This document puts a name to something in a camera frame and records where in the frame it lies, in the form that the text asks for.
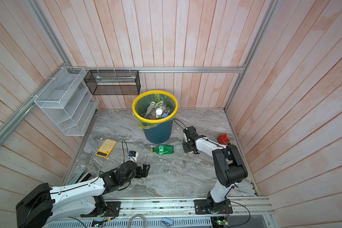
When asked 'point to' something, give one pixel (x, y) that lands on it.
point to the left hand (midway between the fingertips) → (143, 169)
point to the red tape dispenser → (223, 139)
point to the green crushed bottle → (163, 149)
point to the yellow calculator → (106, 148)
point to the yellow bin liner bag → (152, 108)
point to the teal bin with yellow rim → (160, 133)
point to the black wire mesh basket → (113, 82)
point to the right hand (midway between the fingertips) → (189, 145)
